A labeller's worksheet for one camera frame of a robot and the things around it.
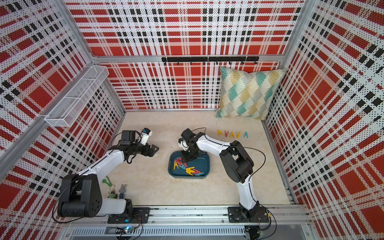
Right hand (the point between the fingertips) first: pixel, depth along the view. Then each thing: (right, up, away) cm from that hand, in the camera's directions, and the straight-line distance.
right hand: (187, 160), depth 89 cm
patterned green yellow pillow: (+38, +41, +5) cm, 56 cm away
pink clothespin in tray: (-5, -1, +2) cm, 6 cm away
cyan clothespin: (+41, +15, +16) cm, 46 cm away
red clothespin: (+27, +15, +18) cm, 36 cm away
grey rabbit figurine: (-34, -14, -9) cm, 38 cm away
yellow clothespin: (+22, +16, +19) cm, 33 cm away
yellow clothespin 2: (+31, +15, +16) cm, 38 cm away
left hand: (-20, +8, +2) cm, 22 cm away
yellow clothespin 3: (+35, +14, +16) cm, 41 cm away
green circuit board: (-27, -28, -19) cm, 43 cm away
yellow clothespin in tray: (+1, -6, 0) cm, 6 cm away
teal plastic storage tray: (+7, -5, 0) cm, 9 cm away
